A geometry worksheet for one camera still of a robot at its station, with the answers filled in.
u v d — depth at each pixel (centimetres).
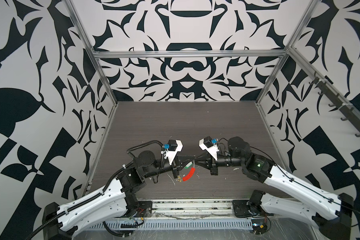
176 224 65
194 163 62
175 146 52
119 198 48
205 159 58
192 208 76
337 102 60
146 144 44
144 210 73
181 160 56
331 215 40
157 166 54
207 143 54
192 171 62
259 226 71
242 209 74
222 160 56
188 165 63
